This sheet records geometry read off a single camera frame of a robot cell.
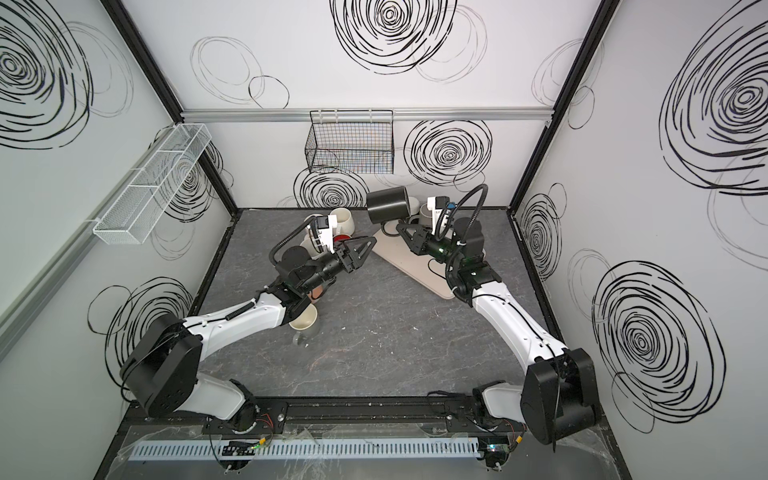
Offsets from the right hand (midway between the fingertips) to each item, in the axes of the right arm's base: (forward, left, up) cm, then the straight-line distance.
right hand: (394, 228), depth 73 cm
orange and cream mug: (-16, +18, -5) cm, 24 cm away
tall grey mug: (-17, +24, -23) cm, 37 cm away
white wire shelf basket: (0, +64, +3) cm, 65 cm away
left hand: (-4, +5, -1) cm, 6 cm away
